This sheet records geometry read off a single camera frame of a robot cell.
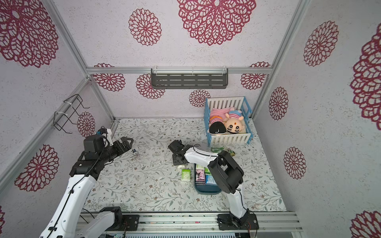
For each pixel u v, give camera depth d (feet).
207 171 2.81
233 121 3.34
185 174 2.88
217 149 3.35
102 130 2.17
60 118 2.39
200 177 2.74
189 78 3.02
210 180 2.80
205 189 2.78
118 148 2.14
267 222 2.48
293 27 2.46
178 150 2.41
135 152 3.19
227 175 1.65
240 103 3.60
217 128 3.13
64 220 1.30
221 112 3.67
